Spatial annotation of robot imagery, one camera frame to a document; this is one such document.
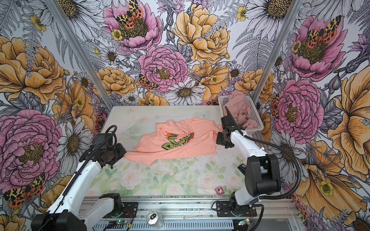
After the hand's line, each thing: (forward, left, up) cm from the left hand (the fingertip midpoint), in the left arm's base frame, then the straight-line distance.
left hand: (124, 156), depth 82 cm
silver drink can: (-30, -21, +3) cm, 37 cm away
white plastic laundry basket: (+50, -64, -3) cm, 81 cm away
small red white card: (-17, -52, -5) cm, 55 cm away
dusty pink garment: (+44, -77, -6) cm, 88 cm away
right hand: (+7, -56, -2) cm, 57 cm away
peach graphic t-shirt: (+19, -29, -10) cm, 36 cm away
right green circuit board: (-30, -63, -11) cm, 71 cm away
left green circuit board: (-29, -2, -11) cm, 31 cm away
